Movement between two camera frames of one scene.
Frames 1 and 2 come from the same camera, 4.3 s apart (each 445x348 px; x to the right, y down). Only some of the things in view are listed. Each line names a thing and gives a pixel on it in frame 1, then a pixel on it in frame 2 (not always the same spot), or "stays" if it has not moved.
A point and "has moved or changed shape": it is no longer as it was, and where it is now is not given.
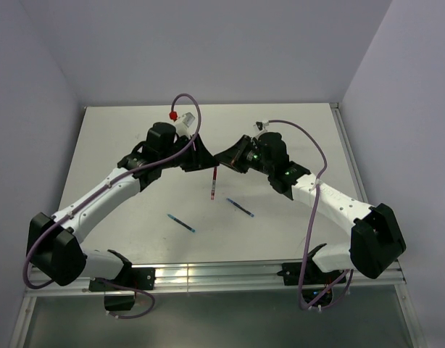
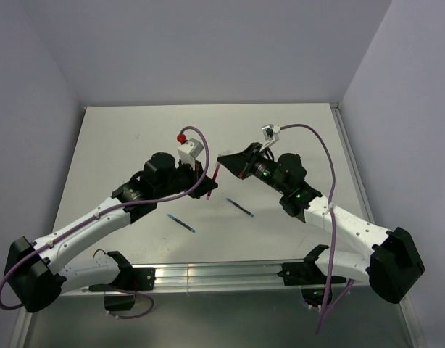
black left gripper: (200, 158) -> (195, 177)
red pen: (214, 180) has moved or changed shape
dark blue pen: (240, 207) stays
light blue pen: (181, 222) stays
